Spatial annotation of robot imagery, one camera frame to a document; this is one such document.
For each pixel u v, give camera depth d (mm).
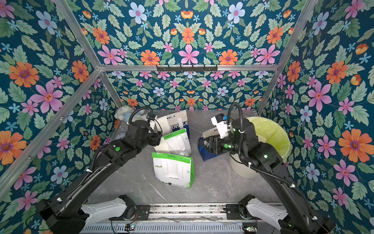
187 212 750
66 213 384
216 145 501
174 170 705
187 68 924
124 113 1057
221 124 530
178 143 786
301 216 363
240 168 885
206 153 907
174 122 863
